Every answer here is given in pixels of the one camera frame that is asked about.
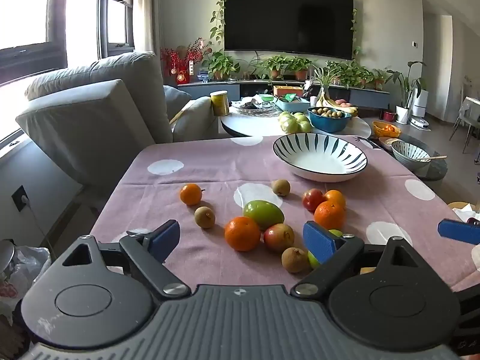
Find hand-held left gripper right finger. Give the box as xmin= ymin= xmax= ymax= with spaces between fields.
xmin=290 ymin=220 xmax=426 ymax=298

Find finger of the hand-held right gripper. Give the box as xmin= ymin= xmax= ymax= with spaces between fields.
xmin=437 ymin=217 xmax=480 ymax=246

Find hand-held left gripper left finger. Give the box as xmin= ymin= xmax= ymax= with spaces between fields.
xmin=54 ymin=219 xmax=192 ymax=301

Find light green mango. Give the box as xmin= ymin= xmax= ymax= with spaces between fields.
xmin=307 ymin=229 xmax=344 ymax=271

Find brown kiwi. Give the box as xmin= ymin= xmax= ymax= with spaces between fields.
xmin=271 ymin=179 xmax=292 ymax=197
xmin=281 ymin=247 xmax=310 ymax=274
xmin=194 ymin=206 xmax=217 ymax=229

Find red apple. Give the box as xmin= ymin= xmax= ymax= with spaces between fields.
xmin=263 ymin=223 xmax=295 ymax=253
xmin=302 ymin=188 xmax=325 ymax=212

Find dark green mango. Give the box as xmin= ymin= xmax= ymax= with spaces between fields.
xmin=243 ymin=200 xmax=285 ymax=231

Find large orange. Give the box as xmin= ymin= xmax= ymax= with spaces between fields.
xmin=224 ymin=216 xmax=262 ymax=252

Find large striped ceramic bowl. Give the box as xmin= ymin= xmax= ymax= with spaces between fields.
xmin=272 ymin=133 xmax=369 ymax=183

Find white tissue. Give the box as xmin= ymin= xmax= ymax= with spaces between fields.
xmin=448 ymin=202 xmax=479 ymax=218

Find small orange with stem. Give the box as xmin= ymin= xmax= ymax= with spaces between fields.
xmin=179 ymin=183 xmax=206 ymax=206

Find glass side table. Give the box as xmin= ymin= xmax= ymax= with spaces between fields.
xmin=369 ymin=133 xmax=449 ymax=181

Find pink polka dot tablecloth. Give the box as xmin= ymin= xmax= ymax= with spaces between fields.
xmin=90 ymin=134 xmax=480 ymax=293

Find small striped bowl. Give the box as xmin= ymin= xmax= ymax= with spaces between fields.
xmin=391 ymin=140 xmax=432 ymax=169

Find beige small plate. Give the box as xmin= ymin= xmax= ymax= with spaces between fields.
xmin=379 ymin=137 xmax=404 ymax=152

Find grey dining chair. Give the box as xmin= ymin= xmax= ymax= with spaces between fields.
xmin=449 ymin=95 xmax=480 ymax=154

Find blue bowl of brown nuts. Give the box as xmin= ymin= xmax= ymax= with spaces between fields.
xmin=307 ymin=107 xmax=353 ymax=133

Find orange basket of tangerines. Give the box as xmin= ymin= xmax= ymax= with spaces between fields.
xmin=372 ymin=121 xmax=402 ymax=139

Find bag of green apples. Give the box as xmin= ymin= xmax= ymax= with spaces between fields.
xmin=278 ymin=110 xmax=314 ymax=134

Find round white coffee table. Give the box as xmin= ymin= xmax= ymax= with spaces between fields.
xmin=220 ymin=101 xmax=372 ymax=139

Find grey sofa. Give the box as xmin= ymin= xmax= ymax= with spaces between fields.
xmin=15 ymin=50 xmax=220 ymax=196

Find blue basket with packets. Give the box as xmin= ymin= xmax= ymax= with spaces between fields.
xmin=274 ymin=95 xmax=312 ymax=113

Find grey throw pillow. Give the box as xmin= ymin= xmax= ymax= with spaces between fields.
xmin=163 ymin=84 xmax=193 ymax=121

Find bunch of bananas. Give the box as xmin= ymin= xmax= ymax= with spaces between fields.
xmin=316 ymin=95 xmax=359 ymax=115

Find clear plastic bag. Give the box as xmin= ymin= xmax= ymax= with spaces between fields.
xmin=0 ymin=245 xmax=51 ymax=308

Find yellow canister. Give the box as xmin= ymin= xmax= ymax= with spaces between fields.
xmin=209 ymin=90 xmax=230 ymax=117

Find glass plate with snacks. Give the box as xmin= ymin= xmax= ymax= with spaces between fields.
xmin=230 ymin=95 xmax=282 ymax=115

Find tall plant in white pot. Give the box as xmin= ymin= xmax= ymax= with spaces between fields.
xmin=386 ymin=60 xmax=428 ymax=124

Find orange box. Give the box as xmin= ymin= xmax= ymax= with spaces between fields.
xmin=273 ymin=85 xmax=304 ymax=98

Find spider plant in vase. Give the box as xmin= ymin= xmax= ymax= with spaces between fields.
xmin=311 ymin=65 xmax=340 ymax=107

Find grey television cabinet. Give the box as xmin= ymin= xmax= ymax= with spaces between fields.
xmin=176 ymin=79 xmax=391 ymax=109

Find potted green plant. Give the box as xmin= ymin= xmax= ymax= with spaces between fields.
xmin=326 ymin=60 xmax=376 ymax=87
xmin=259 ymin=55 xmax=291 ymax=80
xmin=287 ymin=57 xmax=314 ymax=81
xmin=202 ymin=50 xmax=241 ymax=81
xmin=371 ymin=68 xmax=392 ymax=91

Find red berry branch decoration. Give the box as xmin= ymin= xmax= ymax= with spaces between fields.
xmin=160 ymin=37 xmax=212 ymax=85

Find dark framed window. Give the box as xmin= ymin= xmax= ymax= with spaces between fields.
xmin=0 ymin=0 xmax=136 ymax=94

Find beige curtain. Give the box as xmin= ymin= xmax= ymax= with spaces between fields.
xmin=133 ymin=0 xmax=164 ymax=83

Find green hanging vine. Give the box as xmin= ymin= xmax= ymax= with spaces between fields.
xmin=209 ymin=0 xmax=362 ymax=51

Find white power cable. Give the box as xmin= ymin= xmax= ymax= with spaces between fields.
xmin=24 ymin=197 xmax=51 ymax=248

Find black wall socket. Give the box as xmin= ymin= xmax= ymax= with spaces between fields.
xmin=11 ymin=185 xmax=31 ymax=212

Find black wall television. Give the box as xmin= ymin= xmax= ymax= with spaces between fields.
xmin=223 ymin=0 xmax=355 ymax=61

